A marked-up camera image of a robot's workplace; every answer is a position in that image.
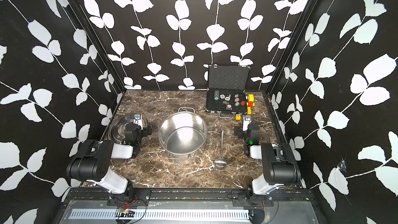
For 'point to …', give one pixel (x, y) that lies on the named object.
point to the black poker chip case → (227, 85)
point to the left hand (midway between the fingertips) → (141, 119)
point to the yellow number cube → (238, 116)
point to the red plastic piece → (243, 103)
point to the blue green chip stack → (216, 95)
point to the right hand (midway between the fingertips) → (243, 121)
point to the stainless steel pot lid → (117, 126)
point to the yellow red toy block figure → (250, 103)
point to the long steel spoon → (221, 163)
